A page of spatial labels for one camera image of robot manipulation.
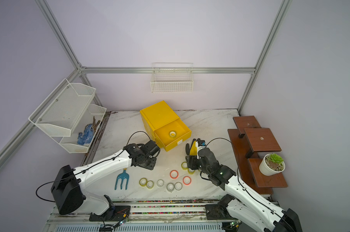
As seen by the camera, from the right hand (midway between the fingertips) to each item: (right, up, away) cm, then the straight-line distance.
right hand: (191, 159), depth 80 cm
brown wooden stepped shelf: (+31, +13, -3) cm, 33 cm away
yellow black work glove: (+2, +2, +15) cm, 15 cm away
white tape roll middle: (-12, -17, +2) cm, 21 cm away
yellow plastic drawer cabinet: (-17, +19, +3) cm, 26 cm away
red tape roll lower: (-2, -14, +4) cm, 15 cm away
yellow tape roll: (-28, -14, +4) cm, 32 cm away
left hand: (-24, -2, 0) cm, 25 cm away
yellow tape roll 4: (0, -9, +8) cm, 12 cm away
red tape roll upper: (-10, -11, +6) cm, 16 cm away
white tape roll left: (-18, -15, +4) cm, 24 cm away
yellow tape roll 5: (-11, +14, +7) cm, 19 cm away
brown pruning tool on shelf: (-63, +20, +14) cm, 67 cm away
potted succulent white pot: (+37, +1, -14) cm, 39 cm away
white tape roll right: (-7, -16, +2) cm, 18 cm away
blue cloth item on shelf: (-65, +12, +8) cm, 66 cm away
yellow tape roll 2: (-24, -16, +3) cm, 29 cm away
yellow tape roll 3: (-4, -7, +11) cm, 13 cm away
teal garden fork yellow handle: (-41, -11, +6) cm, 43 cm away
